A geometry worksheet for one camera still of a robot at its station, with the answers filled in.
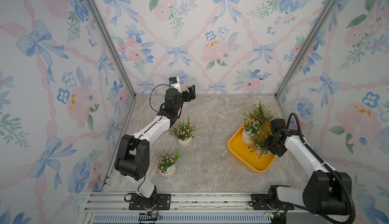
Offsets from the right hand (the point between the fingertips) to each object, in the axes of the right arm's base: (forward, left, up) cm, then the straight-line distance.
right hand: (269, 140), depth 87 cm
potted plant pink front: (-16, +56, +7) cm, 59 cm away
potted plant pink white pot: (+2, +11, +3) cm, 12 cm away
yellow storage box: (-2, +15, -9) cm, 18 cm away
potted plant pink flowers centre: (+1, +49, +8) cm, 50 cm away
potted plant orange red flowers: (-5, +8, +2) cm, 10 cm away
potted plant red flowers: (+13, +5, +9) cm, 16 cm away
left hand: (+21, +46, +23) cm, 55 cm away
